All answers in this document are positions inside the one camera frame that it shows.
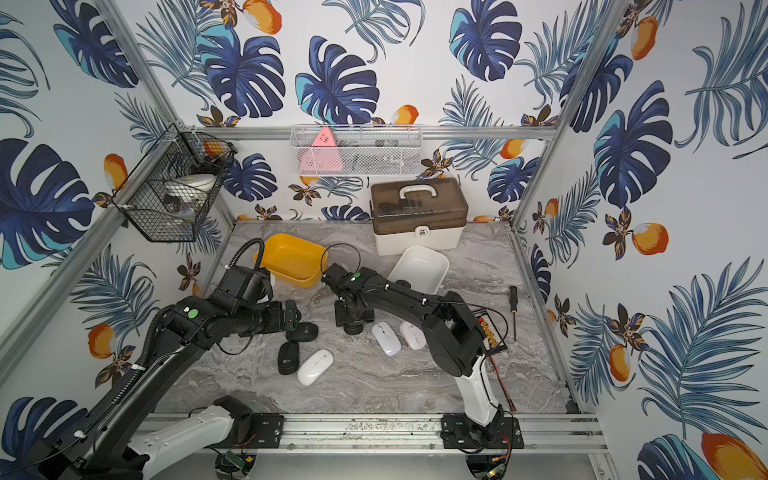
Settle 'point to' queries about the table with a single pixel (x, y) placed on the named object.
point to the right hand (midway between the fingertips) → (350, 320)
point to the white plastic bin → (426, 269)
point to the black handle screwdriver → (514, 305)
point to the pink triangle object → (322, 156)
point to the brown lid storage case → (406, 214)
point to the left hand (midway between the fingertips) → (285, 313)
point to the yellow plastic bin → (293, 260)
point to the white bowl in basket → (192, 186)
